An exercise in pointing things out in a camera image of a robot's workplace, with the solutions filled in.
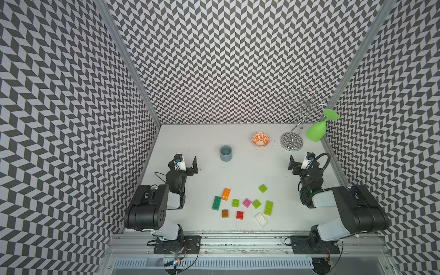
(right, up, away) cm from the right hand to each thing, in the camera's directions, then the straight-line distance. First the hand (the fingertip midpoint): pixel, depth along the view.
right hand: (299, 158), depth 90 cm
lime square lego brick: (-20, -16, -2) cm, 25 cm away
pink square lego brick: (-29, -22, -6) cm, 36 cm away
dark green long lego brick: (-44, -21, -7) cm, 49 cm away
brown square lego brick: (-40, -25, -10) cm, 48 cm away
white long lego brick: (-23, -27, -11) cm, 37 cm away
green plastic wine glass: (+7, +14, -4) cm, 16 cm away
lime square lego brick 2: (-35, -21, -7) cm, 41 cm away
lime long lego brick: (-18, -23, -8) cm, 31 cm away
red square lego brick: (-33, -26, -10) cm, 43 cm away
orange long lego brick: (-39, -18, -4) cm, 44 cm away
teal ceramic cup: (-39, +2, +11) cm, 41 cm away
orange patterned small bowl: (-17, +10, +18) cm, 27 cm away
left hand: (-60, +1, 0) cm, 60 cm away
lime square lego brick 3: (-24, -22, -7) cm, 33 cm away
